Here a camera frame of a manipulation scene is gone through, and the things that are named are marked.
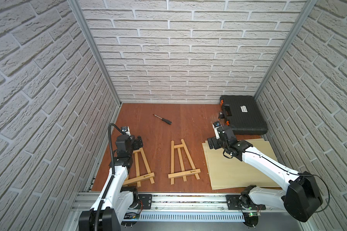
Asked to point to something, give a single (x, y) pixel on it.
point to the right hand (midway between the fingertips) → (218, 136)
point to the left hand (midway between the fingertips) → (133, 135)
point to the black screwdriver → (163, 119)
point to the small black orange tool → (221, 115)
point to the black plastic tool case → (242, 113)
